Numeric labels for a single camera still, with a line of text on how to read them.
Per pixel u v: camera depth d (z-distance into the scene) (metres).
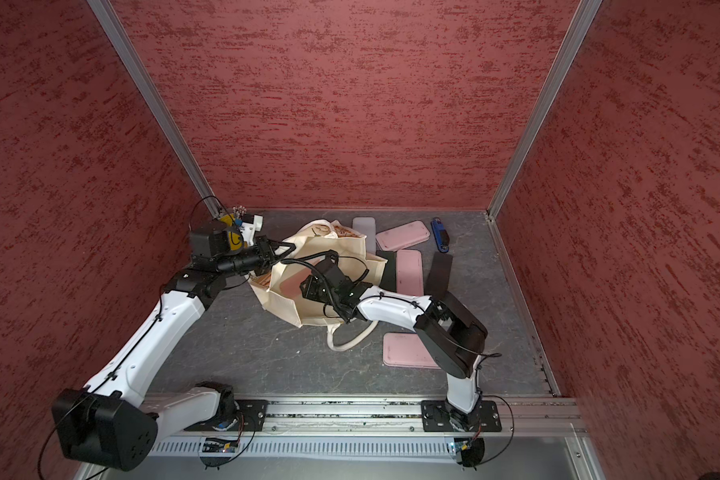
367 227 1.14
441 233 1.10
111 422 0.37
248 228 0.70
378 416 0.76
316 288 0.76
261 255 0.65
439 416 0.74
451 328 0.51
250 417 0.70
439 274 1.03
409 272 1.01
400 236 1.10
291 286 0.82
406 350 0.84
